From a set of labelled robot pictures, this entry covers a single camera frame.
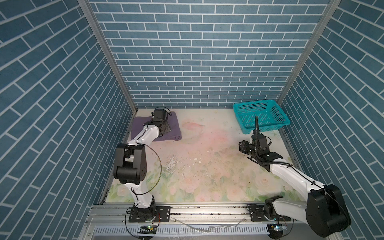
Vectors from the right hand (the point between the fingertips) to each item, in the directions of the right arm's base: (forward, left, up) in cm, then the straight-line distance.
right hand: (243, 144), depth 88 cm
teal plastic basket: (+36, -28, -11) cm, 47 cm away
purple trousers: (+10, +45, -9) cm, 47 cm away
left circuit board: (-45, +48, -14) cm, 67 cm away
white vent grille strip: (-43, +32, -12) cm, 55 cm away
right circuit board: (-40, -14, -13) cm, 44 cm away
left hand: (+9, +48, 0) cm, 49 cm away
